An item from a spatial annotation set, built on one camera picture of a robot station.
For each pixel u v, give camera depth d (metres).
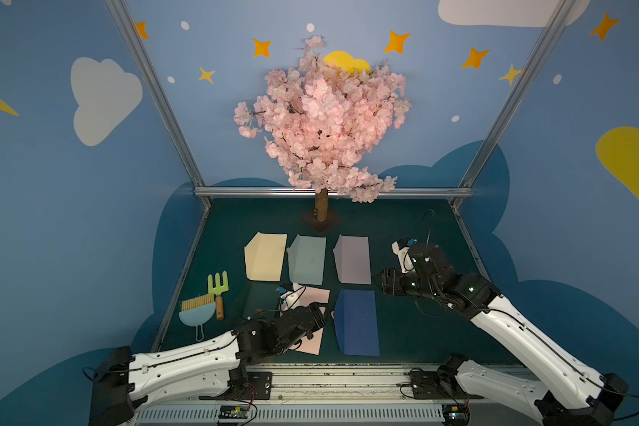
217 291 0.93
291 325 0.53
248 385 0.66
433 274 0.52
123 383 0.42
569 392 0.39
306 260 1.02
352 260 1.01
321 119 0.61
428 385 0.74
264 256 1.03
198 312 0.89
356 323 0.88
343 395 0.74
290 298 0.70
